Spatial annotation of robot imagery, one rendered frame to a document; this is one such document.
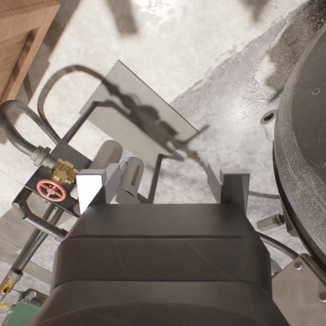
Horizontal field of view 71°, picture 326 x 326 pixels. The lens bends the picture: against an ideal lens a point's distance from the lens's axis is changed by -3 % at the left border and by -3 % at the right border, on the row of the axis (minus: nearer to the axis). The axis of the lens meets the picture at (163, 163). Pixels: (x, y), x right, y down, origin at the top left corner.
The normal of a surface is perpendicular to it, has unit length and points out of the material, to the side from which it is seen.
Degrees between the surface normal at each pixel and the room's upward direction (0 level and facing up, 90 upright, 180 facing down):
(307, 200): 86
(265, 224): 60
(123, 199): 90
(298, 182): 88
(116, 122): 0
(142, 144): 0
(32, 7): 90
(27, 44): 0
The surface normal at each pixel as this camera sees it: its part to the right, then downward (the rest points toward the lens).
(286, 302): -0.74, -0.57
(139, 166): 0.67, -0.52
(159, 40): -0.13, 0.63
